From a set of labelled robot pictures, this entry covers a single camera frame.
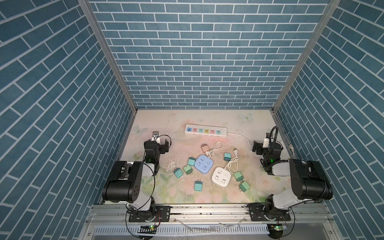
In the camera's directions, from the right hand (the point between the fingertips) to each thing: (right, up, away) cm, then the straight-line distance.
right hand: (264, 142), depth 95 cm
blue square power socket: (-39, -12, -6) cm, 41 cm away
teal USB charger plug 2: (-46, -11, -4) cm, 48 cm away
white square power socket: (-29, -18, -12) cm, 36 cm away
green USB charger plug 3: (-17, -22, -14) cm, 32 cm away
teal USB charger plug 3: (-54, -16, -9) cm, 57 cm away
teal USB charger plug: (-24, -9, -1) cm, 26 cm away
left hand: (-66, +2, -1) cm, 66 cm away
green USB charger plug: (-49, -15, -8) cm, 51 cm away
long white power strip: (-36, +7, +10) cm, 38 cm away
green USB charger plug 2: (-19, -18, -10) cm, 28 cm away
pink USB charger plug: (-38, -4, +2) cm, 38 cm away
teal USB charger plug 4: (-42, -22, -13) cm, 49 cm away
